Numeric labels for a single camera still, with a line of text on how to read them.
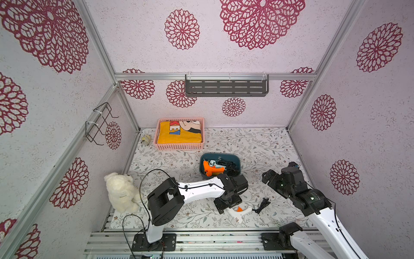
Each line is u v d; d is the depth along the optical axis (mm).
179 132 1095
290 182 561
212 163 962
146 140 1084
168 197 522
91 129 728
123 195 717
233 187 594
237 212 815
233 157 1023
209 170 898
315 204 482
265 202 848
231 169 927
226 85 936
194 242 745
